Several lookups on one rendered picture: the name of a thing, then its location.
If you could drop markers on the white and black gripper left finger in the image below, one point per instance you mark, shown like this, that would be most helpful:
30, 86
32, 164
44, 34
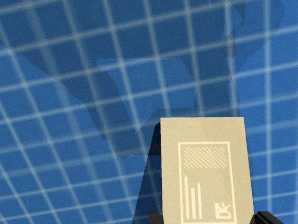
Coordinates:
155, 218

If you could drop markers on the dark blue grid mat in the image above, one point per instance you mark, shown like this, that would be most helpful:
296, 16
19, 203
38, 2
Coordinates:
84, 83

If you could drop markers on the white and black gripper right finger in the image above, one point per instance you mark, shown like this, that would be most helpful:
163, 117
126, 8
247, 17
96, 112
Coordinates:
265, 217

